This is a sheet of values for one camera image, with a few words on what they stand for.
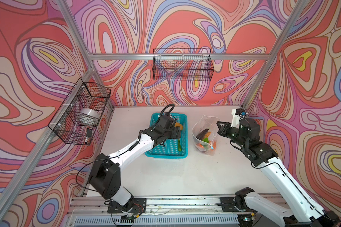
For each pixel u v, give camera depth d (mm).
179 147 947
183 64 960
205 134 949
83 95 739
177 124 1006
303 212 380
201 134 933
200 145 794
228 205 727
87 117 702
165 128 634
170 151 936
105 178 424
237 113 620
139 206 721
